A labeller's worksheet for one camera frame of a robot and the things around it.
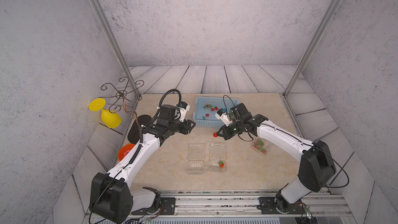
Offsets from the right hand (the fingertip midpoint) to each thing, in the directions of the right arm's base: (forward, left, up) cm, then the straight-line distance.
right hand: (218, 133), depth 81 cm
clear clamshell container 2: (-5, 0, -16) cm, 17 cm away
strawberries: (-10, -2, -14) cm, 17 cm away
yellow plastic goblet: (+3, +55, +8) cm, 55 cm away
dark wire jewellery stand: (+18, +49, +17) cm, 55 cm away
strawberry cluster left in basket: (+29, +2, -14) cm, 33 cm away
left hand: (+3, +13, +5) cm, 14 cm away
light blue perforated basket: (+29, +7, -14) cm, 33 cm away
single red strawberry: (-1, +2, 0) cm, 2 cm away
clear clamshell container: (-4, +12, -16) cm, 20 cm away
